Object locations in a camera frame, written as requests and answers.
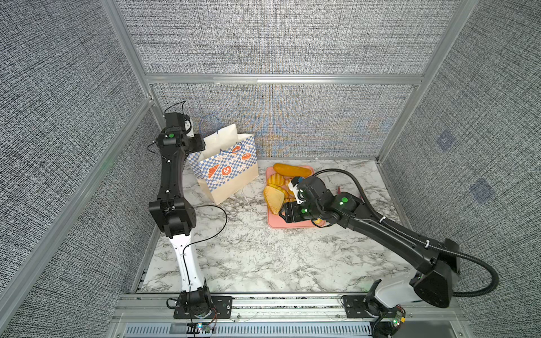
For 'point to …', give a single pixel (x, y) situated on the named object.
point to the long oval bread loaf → (291, 170)
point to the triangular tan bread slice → (274, 198)
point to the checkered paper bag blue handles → (227, 165)
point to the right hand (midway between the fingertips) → (285, 210)
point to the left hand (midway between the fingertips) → (200, 143)
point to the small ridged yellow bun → (276, 179)
